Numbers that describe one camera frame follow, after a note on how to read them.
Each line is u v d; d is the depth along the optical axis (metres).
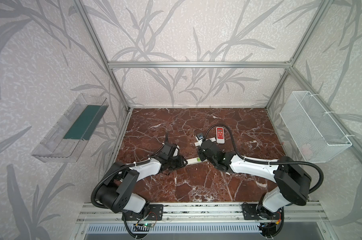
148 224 0.71
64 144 0.62
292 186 0.43
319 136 0.62
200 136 0.74
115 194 0.43
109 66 0.94
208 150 0.63
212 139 1.02
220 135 1.02
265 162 0.50
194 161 0.90
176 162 0.79
